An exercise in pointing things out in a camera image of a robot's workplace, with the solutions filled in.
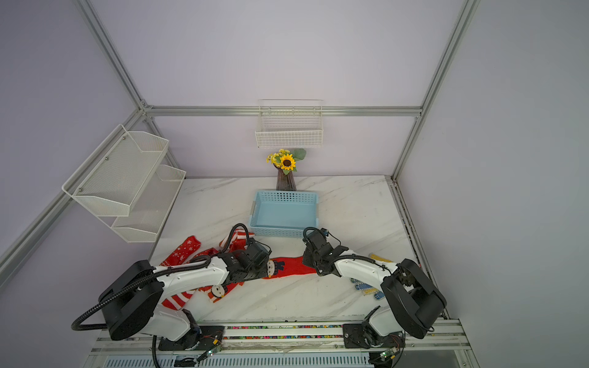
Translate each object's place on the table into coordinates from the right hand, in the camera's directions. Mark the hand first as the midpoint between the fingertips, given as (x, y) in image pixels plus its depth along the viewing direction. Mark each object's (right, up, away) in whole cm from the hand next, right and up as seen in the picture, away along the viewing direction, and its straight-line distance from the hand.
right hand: (310, 260), depth 90 cm
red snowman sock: (-9, -2, -2) cm, 9 cm away
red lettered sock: (-53, +1, +3) cm, 53 cm away
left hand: (-18, -4, -2) cm, 19 cm away
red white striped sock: (-31, +7, +6) cm, 33 cm away
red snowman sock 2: (-34, -9, -8) cm, 37 cm away
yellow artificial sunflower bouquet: (-10, +41, +6) cm, 42 cm away
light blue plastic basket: (-12, +17, +17) cm, 27 cm away
